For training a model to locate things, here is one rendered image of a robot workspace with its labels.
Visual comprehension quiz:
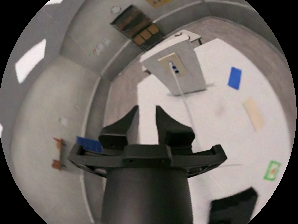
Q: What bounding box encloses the blue rectangular block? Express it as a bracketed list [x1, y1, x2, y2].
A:
[228, 65, 243, 90]

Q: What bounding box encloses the beige flat rectangle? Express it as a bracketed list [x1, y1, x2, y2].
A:
[244, 96, 267, 132]

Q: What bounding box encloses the beige wall plate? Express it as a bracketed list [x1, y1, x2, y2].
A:
[159, 52, 188, 79]

